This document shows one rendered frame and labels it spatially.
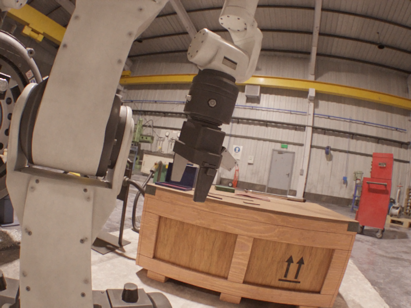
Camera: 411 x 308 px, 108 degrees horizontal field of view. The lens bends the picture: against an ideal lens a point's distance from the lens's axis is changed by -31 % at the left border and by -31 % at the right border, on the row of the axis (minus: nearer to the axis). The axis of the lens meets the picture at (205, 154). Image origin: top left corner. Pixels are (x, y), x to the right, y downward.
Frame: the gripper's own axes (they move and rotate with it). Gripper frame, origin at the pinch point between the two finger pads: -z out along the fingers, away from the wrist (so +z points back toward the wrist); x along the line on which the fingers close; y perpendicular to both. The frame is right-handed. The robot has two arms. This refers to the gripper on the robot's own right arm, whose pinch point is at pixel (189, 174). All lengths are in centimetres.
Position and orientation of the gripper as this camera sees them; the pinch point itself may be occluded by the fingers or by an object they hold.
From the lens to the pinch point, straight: 40.8
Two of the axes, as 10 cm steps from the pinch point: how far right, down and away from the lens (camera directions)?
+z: 2.8, -9.5, -1.0
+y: -8.3, -1.9, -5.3
